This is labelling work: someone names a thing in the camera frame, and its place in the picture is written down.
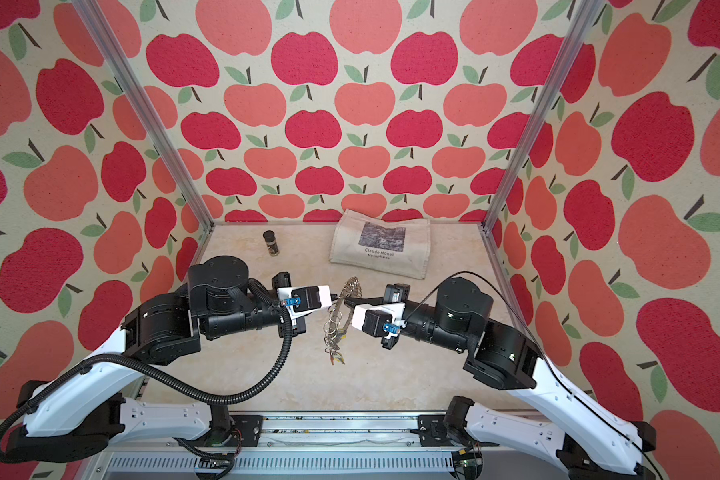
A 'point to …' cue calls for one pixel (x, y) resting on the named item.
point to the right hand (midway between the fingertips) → (362, 287)
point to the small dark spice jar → (271, 242)
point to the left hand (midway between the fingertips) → (336, 294)
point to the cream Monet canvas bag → (394, 246)
